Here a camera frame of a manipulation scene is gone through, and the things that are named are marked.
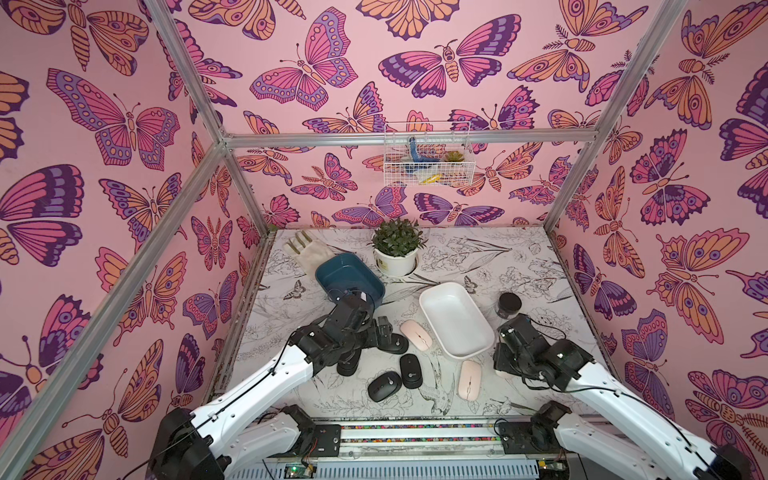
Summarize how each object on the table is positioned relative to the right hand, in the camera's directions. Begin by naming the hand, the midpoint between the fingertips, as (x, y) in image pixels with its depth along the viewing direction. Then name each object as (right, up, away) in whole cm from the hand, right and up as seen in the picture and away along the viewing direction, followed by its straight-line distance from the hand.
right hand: (501, 357), depth 79 cm
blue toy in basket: (-23, +55, +13) cm, 61 cm away
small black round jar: (+8, +12, +16) cm, 21 cm away
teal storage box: (-45, +21, +27) cm, 57 cm away
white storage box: (-9, +7, +15) cm, 18 cm away
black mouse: (-27, +1, +8) cm, 28 cm away
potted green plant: (-28, +31, +12) cm, 43 cm away
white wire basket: (-18, +59, +15) cm, 63 cm away
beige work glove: (-61, +28, +34) cm, 75 cm away
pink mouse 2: (-8, -8, +1) cm, 11 cm away
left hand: (-32, +8, -1) cm, 33 cm away
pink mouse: (-22, +3, +10) cm, 24 cm away
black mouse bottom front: (-31, -8, +2) cm, 32 cm away
